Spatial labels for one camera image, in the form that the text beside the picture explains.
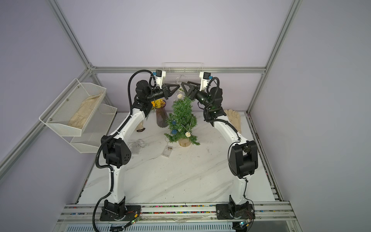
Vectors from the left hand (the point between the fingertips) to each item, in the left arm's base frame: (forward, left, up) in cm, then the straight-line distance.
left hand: (178, 87), depth 78 cm
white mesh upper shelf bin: (-10, +59, -8) cm, 61 cm away
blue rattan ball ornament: (-16, +3, -19) cm, 25 cm away
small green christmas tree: (-16, -2, -12) cm, 20 cm away
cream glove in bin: (-15, +53, -10) cm, 56 cm away
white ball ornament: (-19, -5, -19) cm, 27 cm away
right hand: (-2, -3, +2) cm, 4 cm away
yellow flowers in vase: (+5, +14, -30) cm, 33 cm away
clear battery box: (-17, +10, -40) cm, 45 cm away
